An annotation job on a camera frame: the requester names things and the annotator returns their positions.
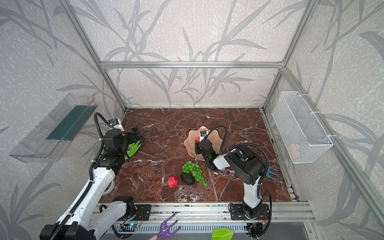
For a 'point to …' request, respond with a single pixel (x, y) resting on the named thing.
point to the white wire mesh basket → (303, 138)
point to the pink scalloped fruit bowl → (190, 141)
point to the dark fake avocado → (188, 178)
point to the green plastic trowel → (222, 233)
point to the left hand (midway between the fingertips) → (130, 124)
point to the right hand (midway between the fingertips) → (199, 136)
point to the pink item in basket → (295, 151)
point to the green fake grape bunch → (190, 167)
